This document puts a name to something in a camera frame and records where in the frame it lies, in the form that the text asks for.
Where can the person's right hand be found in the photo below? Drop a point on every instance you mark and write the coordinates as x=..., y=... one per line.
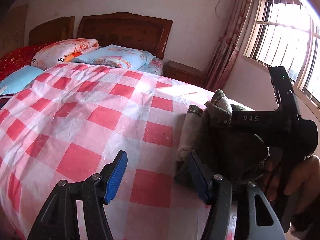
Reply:
x=304, y=178

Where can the pink checkered bed sheet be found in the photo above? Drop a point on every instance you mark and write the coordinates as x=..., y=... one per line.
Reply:
x=73, y=120

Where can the orange floral pillow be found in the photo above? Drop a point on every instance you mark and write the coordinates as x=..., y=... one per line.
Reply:
x=63, y=52

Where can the wooden nightstand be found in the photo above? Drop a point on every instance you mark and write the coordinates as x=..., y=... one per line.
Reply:
x=184, y=73

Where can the blue floral pillow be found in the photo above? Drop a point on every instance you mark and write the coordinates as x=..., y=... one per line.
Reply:
x=116, y=56

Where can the dark wooden headboard right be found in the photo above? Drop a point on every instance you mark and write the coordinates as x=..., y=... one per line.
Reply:
x=127, y=30

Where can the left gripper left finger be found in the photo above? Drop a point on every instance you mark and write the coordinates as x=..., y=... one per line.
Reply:
x=58, y=218

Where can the dark wooden headboard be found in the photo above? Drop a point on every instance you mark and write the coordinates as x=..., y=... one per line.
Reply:
x=52, y=31
x=127, y=30

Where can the red floral blanket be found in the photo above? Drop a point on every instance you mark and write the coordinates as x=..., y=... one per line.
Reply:
x=18, y=58

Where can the light wooden wardrobe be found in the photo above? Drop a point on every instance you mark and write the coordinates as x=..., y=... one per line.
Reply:
x=12, y=29

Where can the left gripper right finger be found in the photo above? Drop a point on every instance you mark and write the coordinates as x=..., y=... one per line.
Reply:
x=255, y=218

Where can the dark wooden headboard left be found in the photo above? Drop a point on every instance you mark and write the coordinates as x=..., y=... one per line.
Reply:
x=52, y=31

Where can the light blue pillow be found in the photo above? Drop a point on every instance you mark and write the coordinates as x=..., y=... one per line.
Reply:
x=19, y=79

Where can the green knit sweater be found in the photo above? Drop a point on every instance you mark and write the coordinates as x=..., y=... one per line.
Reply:
x=235, y=155

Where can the barred window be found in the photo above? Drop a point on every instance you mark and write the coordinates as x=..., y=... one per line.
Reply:
x=285, y=35

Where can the pink floral curtain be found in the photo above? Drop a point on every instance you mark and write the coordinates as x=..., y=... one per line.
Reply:
x=228, y=46

